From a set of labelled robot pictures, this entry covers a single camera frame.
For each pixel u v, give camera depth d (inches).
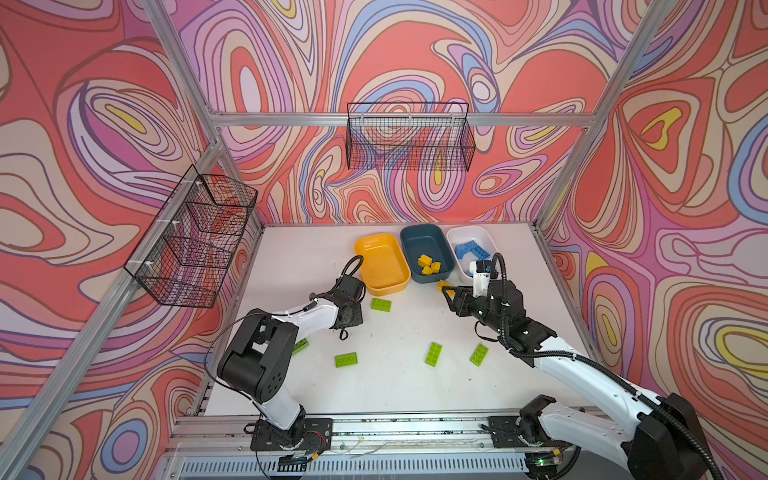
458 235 43.7
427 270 40.2
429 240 44.8
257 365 18.0
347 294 29.5
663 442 15.7
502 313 23.4
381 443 28.8
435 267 40.9
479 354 33.8
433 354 33.6
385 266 42.8
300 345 34.2
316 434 28.7
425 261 41.2
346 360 33.2
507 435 28.5
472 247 42.9
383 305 37.6
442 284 39.6
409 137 38.0
